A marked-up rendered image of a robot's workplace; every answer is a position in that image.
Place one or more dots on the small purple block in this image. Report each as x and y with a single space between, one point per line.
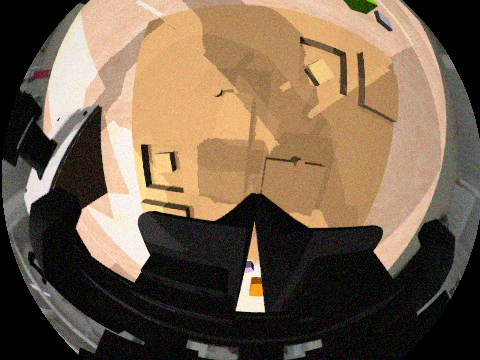
249 266

